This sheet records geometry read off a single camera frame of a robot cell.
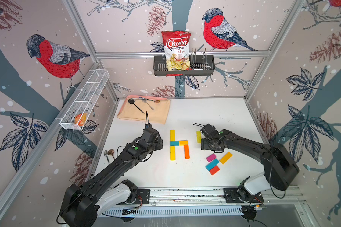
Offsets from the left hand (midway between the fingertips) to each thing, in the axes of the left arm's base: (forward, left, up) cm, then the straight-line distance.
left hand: (162, 138), depth 81 cm
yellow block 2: (-3, -6, -14) cm, 16 cm away
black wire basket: (+46, -25, +20) cm, 56 cm away
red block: (-14, -31, -13) cm, 36 cm away
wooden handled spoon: (+42, +9, -13) cm, 45 cm away
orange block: (-3, -15, -14) cm, 21 cm away
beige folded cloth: (+28, +5, -14) cm, 32 cm away
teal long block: (-11, -30, -14) cm, 35 cm away
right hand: (0, -29, -10) cm, 30 cm away
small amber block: (+3, -12, -13) cm, 18 cm away
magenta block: (-6, -31, -14) cm, 34 cm away
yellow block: (+10, -6, -14) cm, 18 cm away
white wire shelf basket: (+6, +44, +17) cm, 48 cm away
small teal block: (+3, -7, -13) cm, 15 cm away
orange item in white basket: (-1, +37, +21) cm, 42 cm away
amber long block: (-6, -40, -15) cm, 43 cm away
